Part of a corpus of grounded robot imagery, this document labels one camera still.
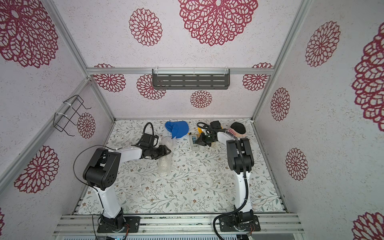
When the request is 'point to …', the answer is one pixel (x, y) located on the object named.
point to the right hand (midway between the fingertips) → (195, 140)
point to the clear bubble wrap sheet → (165, 162)
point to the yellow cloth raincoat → (199, 130)
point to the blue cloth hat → (178, 129)
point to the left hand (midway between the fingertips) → (168, 152)
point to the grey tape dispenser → (193, 138)
